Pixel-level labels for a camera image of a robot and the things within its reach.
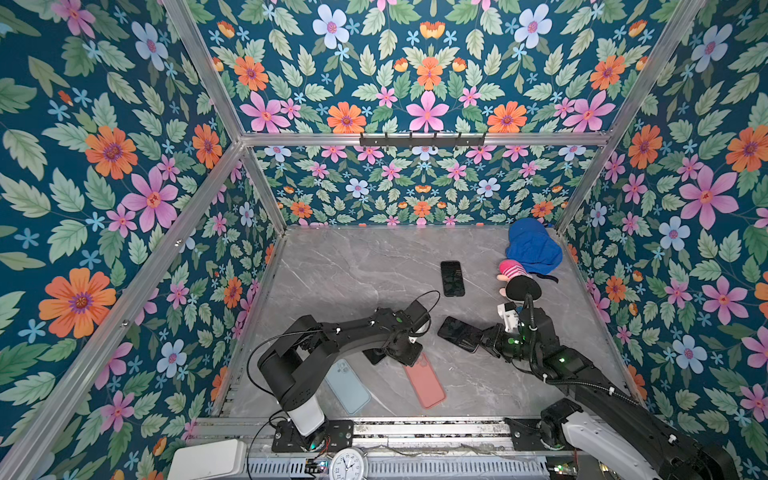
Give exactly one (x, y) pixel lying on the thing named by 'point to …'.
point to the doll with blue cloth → (532, 251)
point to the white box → (208, 460)
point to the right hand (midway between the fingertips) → (469, 335)
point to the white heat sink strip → (415, 468)
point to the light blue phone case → (347, 386)
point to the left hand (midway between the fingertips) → (416, 356)
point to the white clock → (349, 463)
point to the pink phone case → (426, 382)
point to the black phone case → (452, 278)
